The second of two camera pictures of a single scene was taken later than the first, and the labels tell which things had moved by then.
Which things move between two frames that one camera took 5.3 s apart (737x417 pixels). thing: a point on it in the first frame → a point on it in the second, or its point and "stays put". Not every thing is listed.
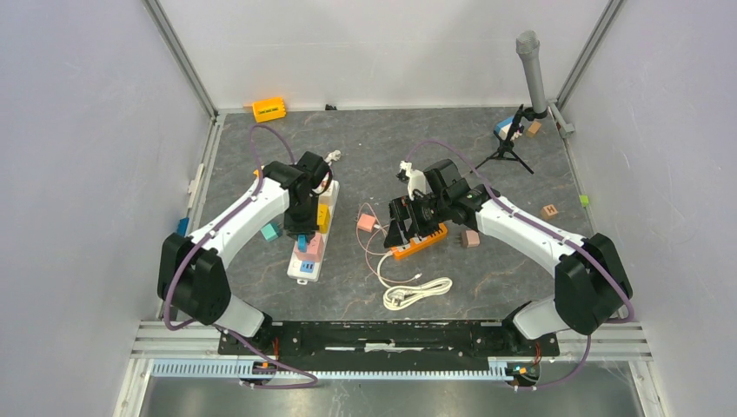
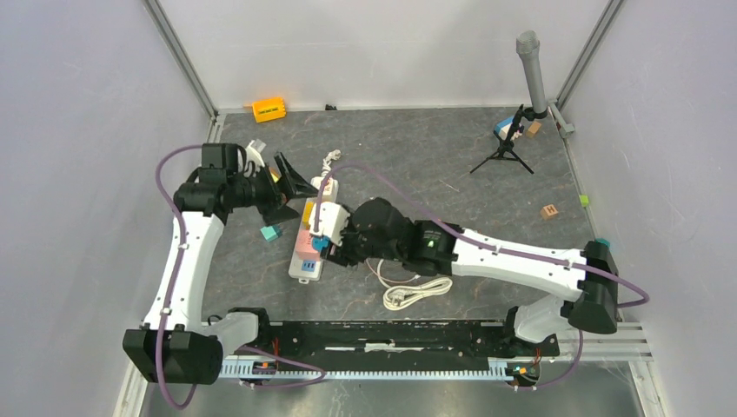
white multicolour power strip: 308,271 stays put
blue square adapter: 302,242 → 321,243
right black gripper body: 425,213 → 347,253
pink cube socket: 315,249 stays put
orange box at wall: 268,109 stays put
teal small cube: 271,231 stays put
